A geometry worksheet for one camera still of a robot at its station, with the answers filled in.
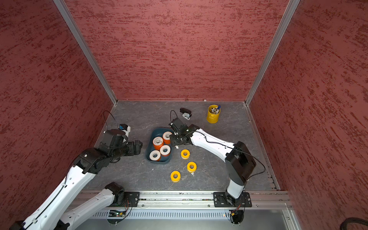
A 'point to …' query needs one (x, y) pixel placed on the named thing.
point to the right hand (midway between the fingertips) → (175, 143)
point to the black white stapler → (187, 113)
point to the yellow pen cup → (213, 113)
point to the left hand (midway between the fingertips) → (133, 147)
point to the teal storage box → (151, 133)
